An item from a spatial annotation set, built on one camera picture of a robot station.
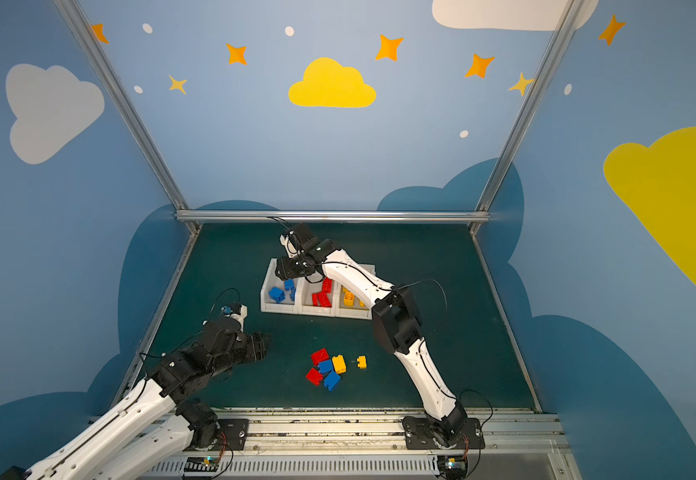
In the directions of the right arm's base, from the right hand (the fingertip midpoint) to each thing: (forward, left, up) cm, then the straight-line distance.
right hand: (284, 268), depth 91 cm
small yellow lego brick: (-23, -25, -14) cm, 37 cm away
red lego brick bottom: (-28, -12, -13) cm, 33 cm away
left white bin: (-7, +6, -11) cm, 14 cm away
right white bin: (-8, -23, -12) cm, 27 cm away
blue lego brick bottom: (-29, -17, -12) cm, 36 cm away
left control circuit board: (-49, +14, -16) cm, 54 cm away
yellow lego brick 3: (-25, -19, -12) cm, 33 cm away
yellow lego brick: (-4, -20, -10) cm, 23 cm away
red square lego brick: (-23, -13, -13) cm, 29 cm away
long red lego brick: (-3, -11, -13) cm, 17 cm away
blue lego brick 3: (-2, -1, -11) cm, 12 cm away
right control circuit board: (-46, -49, -18) cm, 70 cm away
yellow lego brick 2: (-4, -25, -14) cm, 29 cm away
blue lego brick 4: (-25, -15, -13) cm, 32 cm away
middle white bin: (-2, -5, -11) cm, 12 cm away
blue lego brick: (-3, +4, -11) cm, 12 cm away
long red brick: (+2, -12, -12) cm, 18 cm away
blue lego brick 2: (+2, +1, -12) cm, 12 cm away
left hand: (-22, +2, -2) cm, 22 cm away
